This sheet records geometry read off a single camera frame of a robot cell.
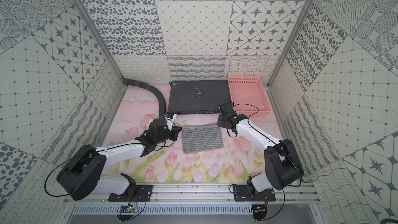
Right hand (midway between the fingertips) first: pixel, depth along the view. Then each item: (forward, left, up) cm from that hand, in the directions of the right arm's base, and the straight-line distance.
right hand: (224, 122), depth 90 cm
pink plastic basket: (+31, -22, -11) cm, 39 cm away
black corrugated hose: (+37, +63, -4) cm, 73 cm away
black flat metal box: (+23, +17, -4) cm, 29 cm away
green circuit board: (-42, +46, -9) cm, 63 cm away
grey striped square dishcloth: (-6, +14, -9) cm, 17 cm away
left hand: (-2, +26, +2) cm, 26 cm away
